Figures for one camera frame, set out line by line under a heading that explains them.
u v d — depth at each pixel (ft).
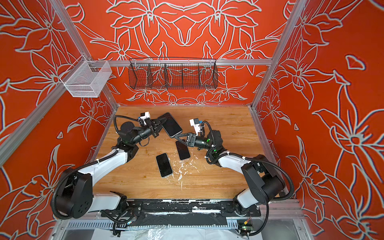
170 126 2.35
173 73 3.22
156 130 2.30
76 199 1.37
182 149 3.08
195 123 2.34
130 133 2.01
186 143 2.67
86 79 3.01
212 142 1.99
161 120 2.40
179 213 2.38
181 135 2.29
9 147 1.67
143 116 2.45
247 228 2.25
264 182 1.43
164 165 2.98
